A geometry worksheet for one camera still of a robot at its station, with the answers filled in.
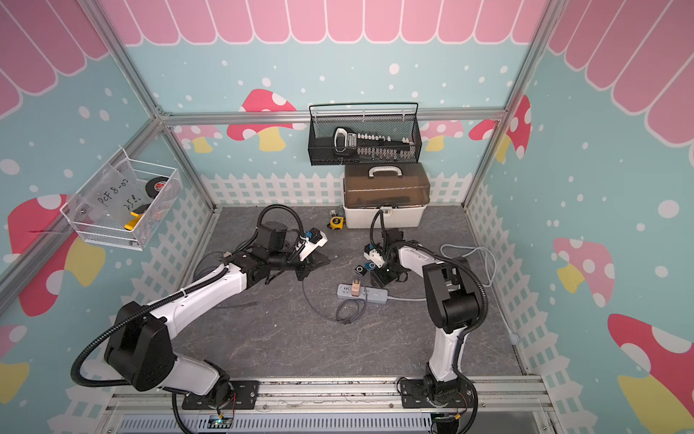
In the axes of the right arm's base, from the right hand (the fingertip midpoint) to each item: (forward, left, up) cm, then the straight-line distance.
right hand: (380, 278), depth 98 cm
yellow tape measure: (+25, +17, +2) cm, 30 cm away
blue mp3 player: (+4, +4, +1) cm, 6 cm away
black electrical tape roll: (+12, +68, +35) cm, 77 cm away
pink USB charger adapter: (-8, +9, +7) cm, 14 cm away
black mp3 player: (+3, +7, +1) cm, 8 cm away
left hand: (-5, +18, +18) cm, 26 cm away
